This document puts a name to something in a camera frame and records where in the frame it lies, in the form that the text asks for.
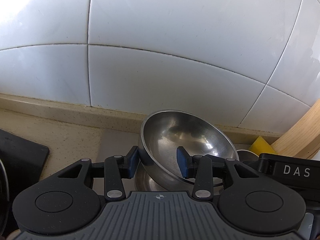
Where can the yellow sponge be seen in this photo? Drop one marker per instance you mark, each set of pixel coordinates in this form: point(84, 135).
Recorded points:
point(260, 145)

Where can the black mat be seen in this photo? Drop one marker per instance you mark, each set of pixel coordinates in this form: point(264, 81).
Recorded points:
point(22, 155)

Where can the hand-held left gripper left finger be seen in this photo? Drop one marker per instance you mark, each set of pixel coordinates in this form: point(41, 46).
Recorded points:
point(131, 163)

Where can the stainless steel bowl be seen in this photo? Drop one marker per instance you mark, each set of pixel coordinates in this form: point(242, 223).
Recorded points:
point(170, 135)
point(143, 183)
point(246, 155)

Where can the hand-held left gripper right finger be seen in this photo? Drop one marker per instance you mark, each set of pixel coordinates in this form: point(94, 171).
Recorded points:
point(183, 163)

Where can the wooden board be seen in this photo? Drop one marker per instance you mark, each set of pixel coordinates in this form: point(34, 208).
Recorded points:
point(300, 135)

